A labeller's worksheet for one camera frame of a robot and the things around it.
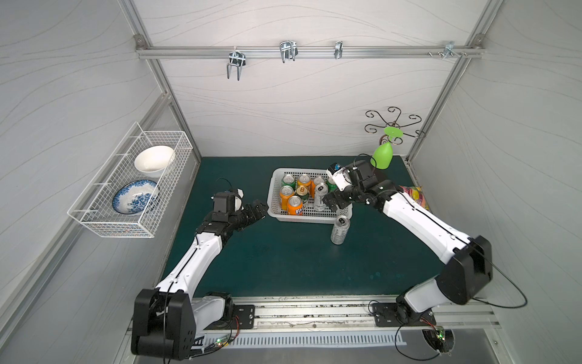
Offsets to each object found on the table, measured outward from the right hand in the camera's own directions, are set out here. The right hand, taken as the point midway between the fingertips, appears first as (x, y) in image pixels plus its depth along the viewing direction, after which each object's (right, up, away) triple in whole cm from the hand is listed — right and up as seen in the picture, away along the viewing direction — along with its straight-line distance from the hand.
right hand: (333, 190), depth 83 cm
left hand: (-27, -8, 0) cm, 28 cm away
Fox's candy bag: (+42, -2, +19) cm, 46 cm away
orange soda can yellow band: (-18, -1, +10) cm, 21 cm away
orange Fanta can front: (-15, -7, +7) cm, 17 cm away
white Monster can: (+3, -13, -2) cm, 13 cm away
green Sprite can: (-17, +4, +15) cm, 23 cm away
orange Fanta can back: (-7, 0, +16) cm, 17 cm away
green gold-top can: (-11, -1, +10) cm, 15 cm away
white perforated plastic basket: (-8, -12, +15) cm, 21 cm away
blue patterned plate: (-61, -1, -18) cm, 64 cm away
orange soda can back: (-11, +4, +15) cm, 18 cm away
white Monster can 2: (-4, 0, +7) cm, 8 cm away
